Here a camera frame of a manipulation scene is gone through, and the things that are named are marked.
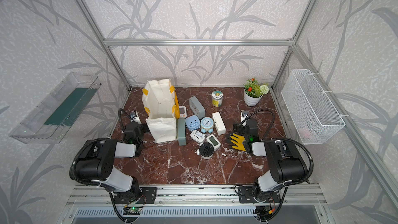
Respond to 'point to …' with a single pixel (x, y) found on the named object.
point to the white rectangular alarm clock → (219, 123)
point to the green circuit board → (133, 211)
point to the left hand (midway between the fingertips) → (141, 118)
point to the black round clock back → (205, 150)
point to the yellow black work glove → (235, 141)
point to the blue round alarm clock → (207, 124)
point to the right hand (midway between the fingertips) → (243, 118)
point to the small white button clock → (198, 136)
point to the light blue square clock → (192, 122)
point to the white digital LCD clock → (214, 141)
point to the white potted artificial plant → (254, 92)
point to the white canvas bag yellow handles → (161, 104)
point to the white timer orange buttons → (183, 111)
